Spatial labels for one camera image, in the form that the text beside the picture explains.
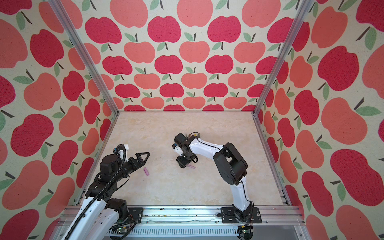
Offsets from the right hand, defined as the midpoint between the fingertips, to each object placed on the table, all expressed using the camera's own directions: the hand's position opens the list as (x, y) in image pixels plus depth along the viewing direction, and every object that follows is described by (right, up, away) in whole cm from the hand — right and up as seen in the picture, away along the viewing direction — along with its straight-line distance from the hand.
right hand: (187, 161), depth 92 cm
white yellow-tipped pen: (+5, +18, -21) cm, 29 cm away
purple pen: (+2, -2, -1) cm, 4 cm away
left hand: (-20, +6, -16) cm, 26 cm away
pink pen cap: (-25, -5, -3) cm, 25 cm away
